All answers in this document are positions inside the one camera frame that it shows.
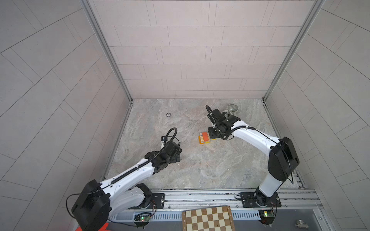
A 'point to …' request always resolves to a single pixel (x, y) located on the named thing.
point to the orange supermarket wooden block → (201, 140)
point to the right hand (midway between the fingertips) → (210, 134)
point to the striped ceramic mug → (232, 109)
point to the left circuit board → (143, 217)
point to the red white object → (104, 228)
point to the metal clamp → (301, 224)
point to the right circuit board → (267, 216)
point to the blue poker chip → (168, 114)
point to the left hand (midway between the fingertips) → (175, 153)
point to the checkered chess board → (218, 218)
